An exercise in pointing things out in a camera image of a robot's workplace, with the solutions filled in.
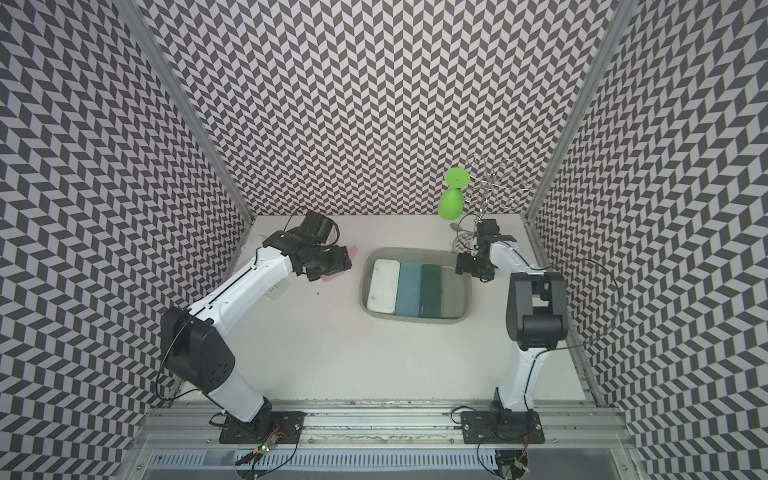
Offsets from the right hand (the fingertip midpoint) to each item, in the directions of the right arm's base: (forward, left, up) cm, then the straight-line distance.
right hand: (467, 274), depth 97 cm
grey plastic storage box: (-6, +4, -4) cm, 8 cm away
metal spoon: (+27, -1, -7) cm, 28 cm away
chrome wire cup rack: (+10, -3, +27) cm, 29 cm away
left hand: (-6, +39, +12) cm, 41 cm away
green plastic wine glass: (+13, +6, +21) cm, 25 cm away
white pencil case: (-3, +28, -2) cm, 28 cm away
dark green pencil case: (-5, +12, -3) cm, 13 cm away
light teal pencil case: (-4, +19, -2) cm, 20 cm away
